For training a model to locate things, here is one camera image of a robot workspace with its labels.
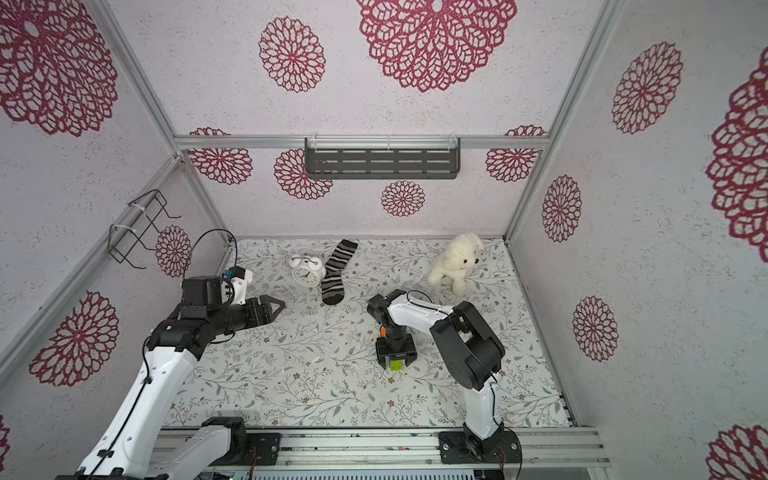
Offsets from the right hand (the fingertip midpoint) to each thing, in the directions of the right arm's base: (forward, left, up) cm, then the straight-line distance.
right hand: (391, 362), depth 88 cm
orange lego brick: (+4, +2, +11) cm, 12 cm away
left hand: (+5, +30, +21) cm, 37 cm away
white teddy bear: (+27, -19, +14) cm, 36 cm away
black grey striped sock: (+28, +21, +1) cm, 35 cm away
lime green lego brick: (-2, -2, +2) cm, 3 cm away
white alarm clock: (+27, +28, +9) cm, 40 cm away
